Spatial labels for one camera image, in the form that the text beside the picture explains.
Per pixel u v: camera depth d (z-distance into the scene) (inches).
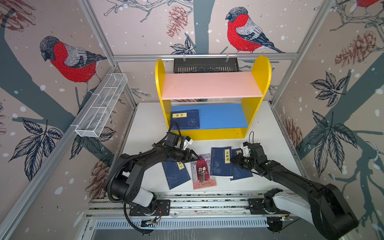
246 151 31.3
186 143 32.7
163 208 28.8
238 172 32.9
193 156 32.1
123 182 17.4
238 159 29.9
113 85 35.4
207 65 37.8
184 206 29.4
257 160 26.4
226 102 48.4
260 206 28.7
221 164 33.7
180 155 30.3
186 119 36.1
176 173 33.2
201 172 33.6
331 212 15.9
